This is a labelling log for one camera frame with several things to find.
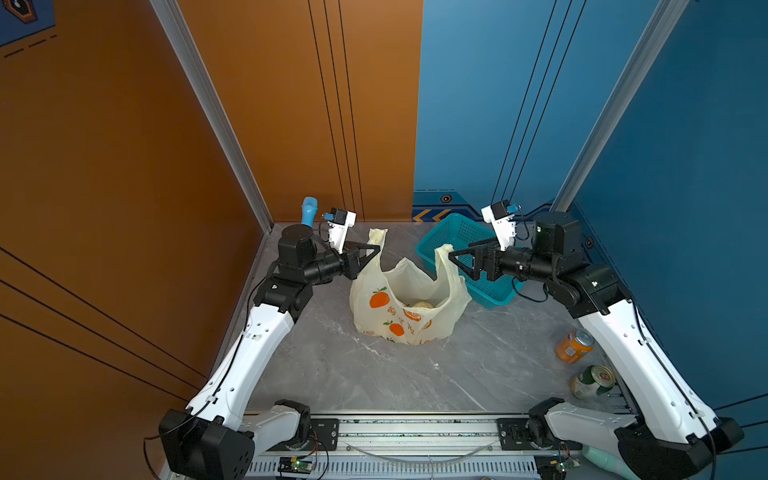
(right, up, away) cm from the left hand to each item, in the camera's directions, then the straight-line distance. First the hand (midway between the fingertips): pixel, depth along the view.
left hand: (379, 246), depth 68 cm
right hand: (+18, -1, -5) cm, 19 cm away
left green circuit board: (-18, -52, +2) cm, 55 cm away
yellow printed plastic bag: (+6, -18, +25) cm, 32 cm away
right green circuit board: (+44, -51, +1) cm, 67 cm away
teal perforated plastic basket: (+28, +6, +44) cm, 53 cm away
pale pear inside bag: (+12, -17, +23) cm, 31 cm away
